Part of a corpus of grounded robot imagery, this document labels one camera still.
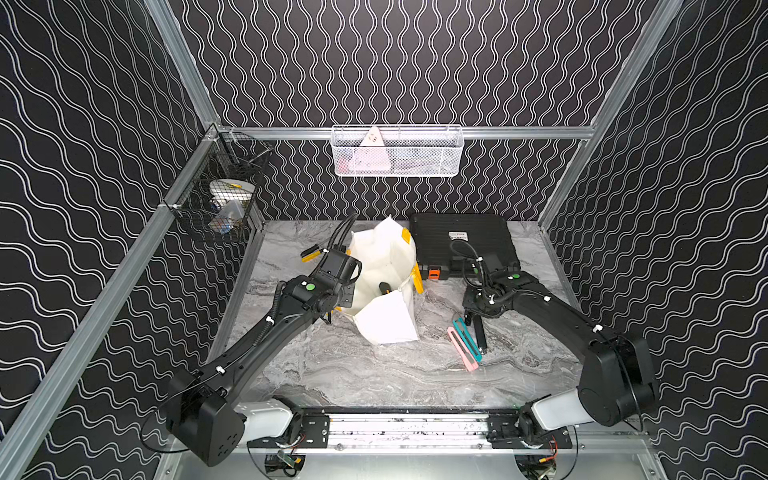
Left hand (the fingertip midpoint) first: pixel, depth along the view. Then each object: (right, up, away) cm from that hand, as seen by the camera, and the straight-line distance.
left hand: (338, 283), depth 79 cm
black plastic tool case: (+29, +10, -5) cm, 31 cm away
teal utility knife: (+37, -18, +11) cm, 43 cm away
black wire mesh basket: (-39, +40, +18) cm, 58 cm away
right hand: (+37, -7, +9) cm, 39 cm away
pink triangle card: (+8, +38, +11) cm, 40 cm away
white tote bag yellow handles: (+12, -2, -7) cm, 14 cm away
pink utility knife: (+36, -23, +6) cm, 44 cm away
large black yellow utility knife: (+12, -4, +21) cm, 24 cm away
